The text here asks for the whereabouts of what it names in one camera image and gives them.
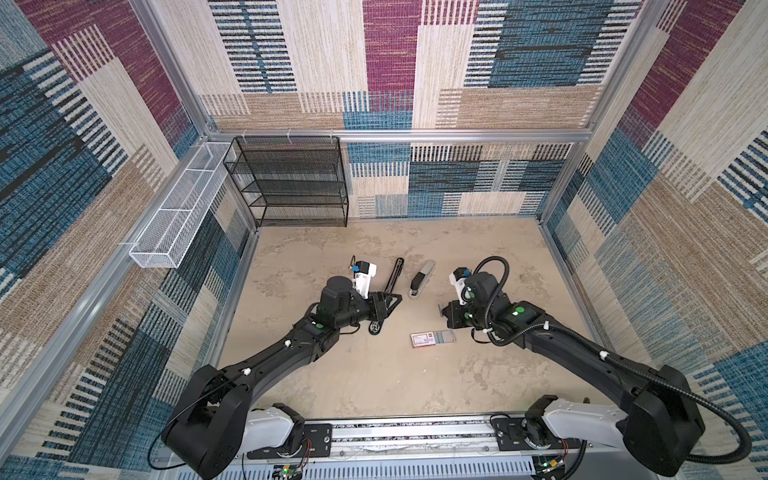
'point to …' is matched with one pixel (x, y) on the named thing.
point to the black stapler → (421, 279)
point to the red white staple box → (423, 339)
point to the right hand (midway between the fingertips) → (446, 315)
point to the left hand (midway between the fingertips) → (398, 295)
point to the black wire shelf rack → (290, 181)
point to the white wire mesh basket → (164, 241)
